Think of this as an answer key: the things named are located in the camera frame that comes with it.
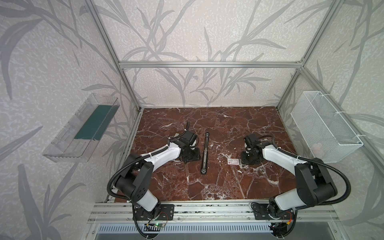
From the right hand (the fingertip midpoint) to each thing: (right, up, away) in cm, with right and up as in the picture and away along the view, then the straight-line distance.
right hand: (243, 156), depth 91 cm
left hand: (-26, +2, -4) cm, 27 cm away
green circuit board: (-48, -28, -21) cm, 59 cm away
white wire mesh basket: (+28, +16, -28) cm, 43 cm away
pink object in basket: (+31, +8, -18) cm, 37 cm away
